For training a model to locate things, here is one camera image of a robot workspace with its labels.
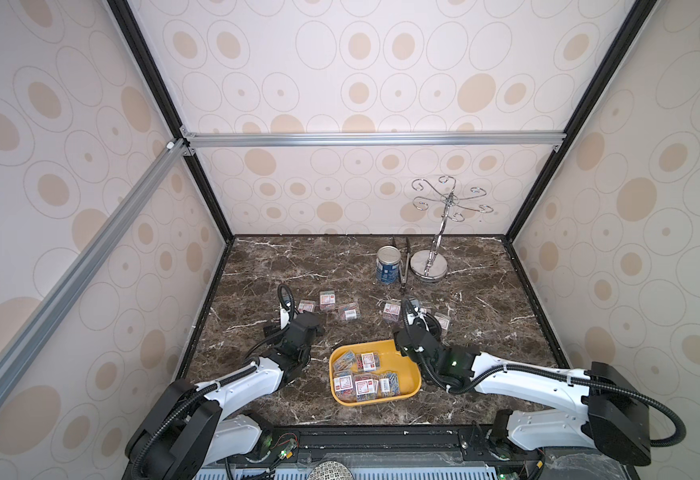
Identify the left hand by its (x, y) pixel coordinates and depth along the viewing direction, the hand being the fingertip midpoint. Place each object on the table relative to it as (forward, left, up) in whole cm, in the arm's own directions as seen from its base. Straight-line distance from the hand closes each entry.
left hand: (299, 313), depth 87 cm
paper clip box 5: (+2, -45, -7) cm, 45 cm away
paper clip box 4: (+6, -28, -8) cm, 30 cm away
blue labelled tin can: (+19, -27, -1) cm, 33 cm away
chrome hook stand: (+25, -43, -8) cm, 50 cm away
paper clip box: (+7, 0, -7) cm, 10 cm away
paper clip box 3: (+5, -14, -8) cm, 17 cm away
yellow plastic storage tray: (-15, -20, -7) cm, 26 cm away
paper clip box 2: (+10, -7, -8) cm, 14 cm away
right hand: (-4, -34, +3) cm, 34 cm away
